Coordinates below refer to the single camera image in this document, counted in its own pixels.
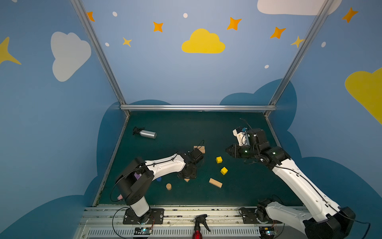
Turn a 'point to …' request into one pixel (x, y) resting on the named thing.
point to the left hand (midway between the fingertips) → (193, 177)
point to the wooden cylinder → (168, 186)
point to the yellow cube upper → (219, 160)
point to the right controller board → (266, 232)
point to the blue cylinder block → (158, 179)
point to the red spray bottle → (197, 233)
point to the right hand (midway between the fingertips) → (227, 148)
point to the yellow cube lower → (224, 171)
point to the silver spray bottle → (144, 133)
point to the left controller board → (143, 231)
